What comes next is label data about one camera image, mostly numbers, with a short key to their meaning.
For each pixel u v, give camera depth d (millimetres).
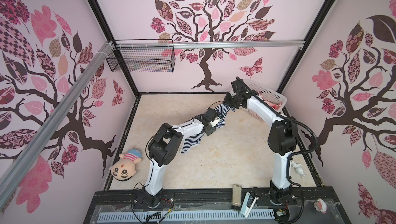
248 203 704
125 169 754
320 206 679
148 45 901
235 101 744
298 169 796
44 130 500
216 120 875
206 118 762
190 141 924
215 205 726
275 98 1095
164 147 519
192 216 697
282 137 531
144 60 1219
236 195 722
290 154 558
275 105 1012
